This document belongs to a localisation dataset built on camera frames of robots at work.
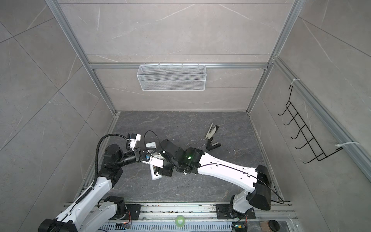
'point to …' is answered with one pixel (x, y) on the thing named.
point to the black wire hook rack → (312, 143)
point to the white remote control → (156, 173)
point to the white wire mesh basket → (171, 77)
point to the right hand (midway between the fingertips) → (157, 162)
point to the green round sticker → (179, 221)
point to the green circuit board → (239, 226)
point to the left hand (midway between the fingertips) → (155, 149)
